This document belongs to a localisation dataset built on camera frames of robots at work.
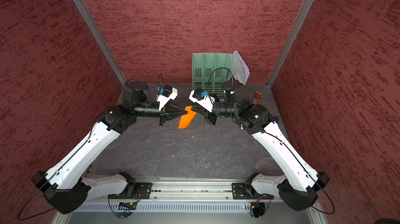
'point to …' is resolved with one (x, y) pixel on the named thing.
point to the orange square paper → (185, 120)
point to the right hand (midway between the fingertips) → (194, 110)
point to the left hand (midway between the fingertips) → (183, 114)
